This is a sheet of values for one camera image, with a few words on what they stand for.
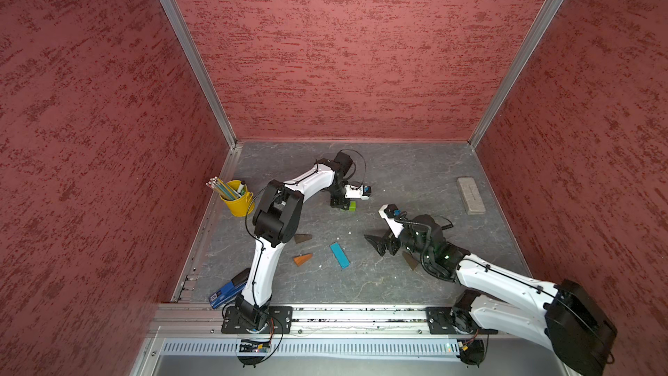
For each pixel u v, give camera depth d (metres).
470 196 1.00
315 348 0.77
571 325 0.41
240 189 0.91
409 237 0.70
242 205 0.87
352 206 0.97
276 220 0.57
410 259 0.86
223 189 0.87
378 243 0.70
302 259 0.84
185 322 0.76
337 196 0.88
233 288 0.77
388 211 0.68
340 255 0.87
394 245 0.71
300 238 0.90
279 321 0.75
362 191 0.87
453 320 0.67
